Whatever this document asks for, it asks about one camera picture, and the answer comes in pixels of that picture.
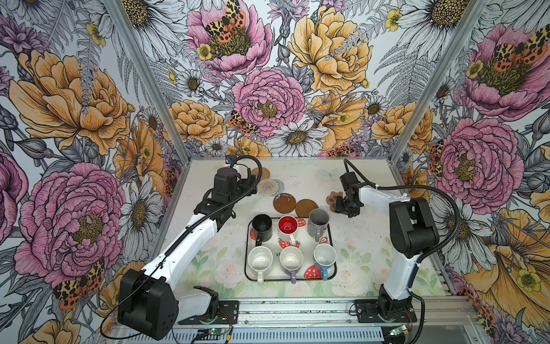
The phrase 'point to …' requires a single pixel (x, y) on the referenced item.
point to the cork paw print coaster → (331, 200)
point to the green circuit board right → (395, 331)
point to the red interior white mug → (288, 225)
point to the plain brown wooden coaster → (304, 207)
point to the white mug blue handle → (325, 256)
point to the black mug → (262, 225)
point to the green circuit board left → (215, 331)
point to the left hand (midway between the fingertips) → (244, 182)
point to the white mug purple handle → (291, 259)
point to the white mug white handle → (260, 259)
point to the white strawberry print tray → (308, 271)
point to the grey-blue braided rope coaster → (281, 188)
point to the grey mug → (317, 223)
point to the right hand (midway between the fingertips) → (342, 216)
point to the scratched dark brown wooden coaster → (284, 203)
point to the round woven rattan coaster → (265, 173)
